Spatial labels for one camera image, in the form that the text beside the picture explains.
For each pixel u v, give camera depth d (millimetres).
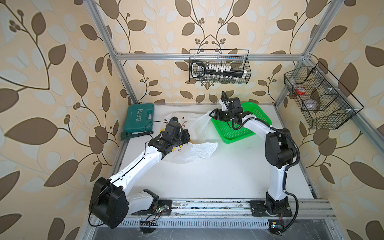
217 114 854
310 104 801
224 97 865
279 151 533
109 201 397
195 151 782
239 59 912
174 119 738
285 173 564
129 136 1031
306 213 749
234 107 770
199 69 844
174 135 626
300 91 806
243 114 736
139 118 1064
